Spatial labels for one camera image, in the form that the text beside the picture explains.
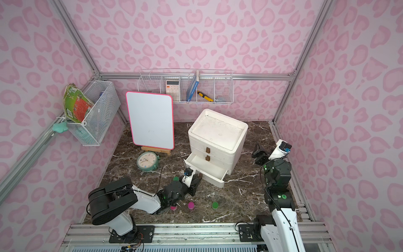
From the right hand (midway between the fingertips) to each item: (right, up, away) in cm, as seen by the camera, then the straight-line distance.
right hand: (262, 144), depth 71 cm
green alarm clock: (-62, -12, +25) cm, 68 cm away
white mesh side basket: (-78, +5, +1) cm, 78 cm away
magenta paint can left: (-42, -33, +8) cm, 54 cm away
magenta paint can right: (-33, -33, +11) cm, 48 cm away
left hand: (-29, -17, +13) cm, 36 cm away
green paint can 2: (-21, -31, +8) cm, 38 cm away
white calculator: (-46, +32, +24) cm, 61 cm away
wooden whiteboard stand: (-58, -6, +30) cm, 66 cm away
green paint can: (-43, -21, +19) cm, 52 cm away
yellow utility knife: (-26, +28, +27) cm, 46 cm away
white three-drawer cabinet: (-21, +2, +9) cm, 23 cm away
